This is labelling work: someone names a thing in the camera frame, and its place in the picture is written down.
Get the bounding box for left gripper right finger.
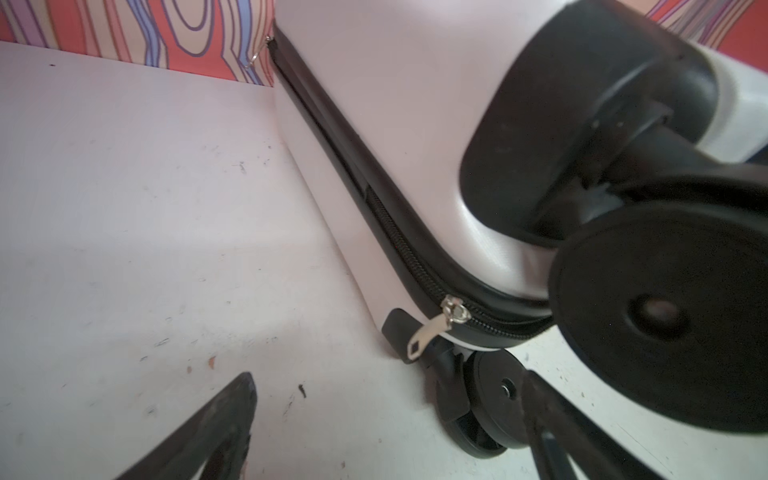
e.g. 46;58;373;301
520;370;660;479

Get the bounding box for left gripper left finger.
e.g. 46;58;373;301
120;372;258;480

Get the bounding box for black suitcase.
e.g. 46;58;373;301
266;1;767;458

